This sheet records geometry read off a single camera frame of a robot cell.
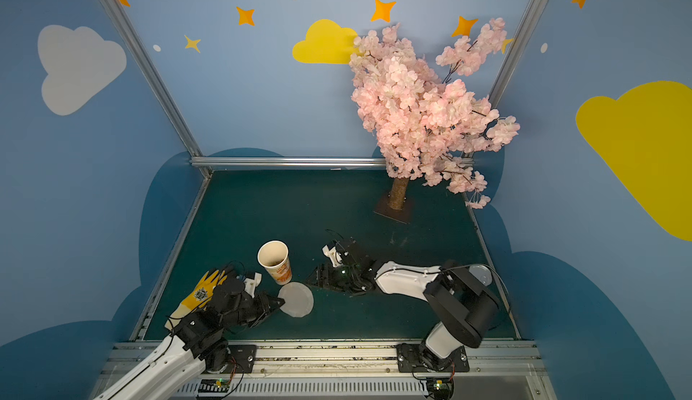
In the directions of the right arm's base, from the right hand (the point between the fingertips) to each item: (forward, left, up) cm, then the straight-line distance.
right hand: (316, 281), depth 82 cm
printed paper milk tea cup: (+6, +14, +3) cm, 16 cm away
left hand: (-5, +8, -2) cm, 10 cm away
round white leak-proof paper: (-3, +6, -8) cm, 10 cm away
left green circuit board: (-27, +26, -10) cm, 39 cm away
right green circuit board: (-24, -37, -11) cm, 45 cm away
